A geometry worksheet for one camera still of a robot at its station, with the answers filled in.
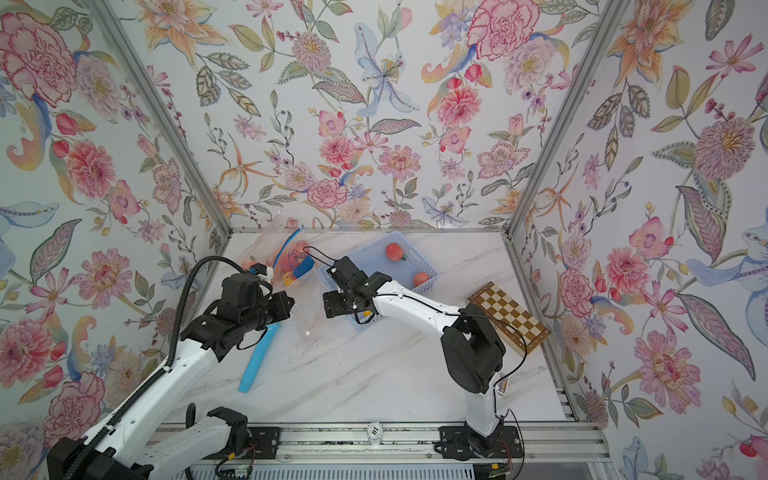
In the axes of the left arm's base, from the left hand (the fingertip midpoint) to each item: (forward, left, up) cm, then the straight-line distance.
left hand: (300, 298), depth 79 cm
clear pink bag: (-8, -3, -2) cm, 9 cm away
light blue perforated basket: (+27, -17, -15) cm, 35 cm away
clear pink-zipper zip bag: (+21, +17, -5) cm, 28 cm away
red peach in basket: (+16, -34, -14) cm, 40 cm away
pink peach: (+28, -26, -15) cm, 42 cm away
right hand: (+3, -8, -7) cm, 11 cm away
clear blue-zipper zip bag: (+23, +8, -13) cm, 27 cm away
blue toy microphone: (-9, +14, -17) cm, 24 cm away
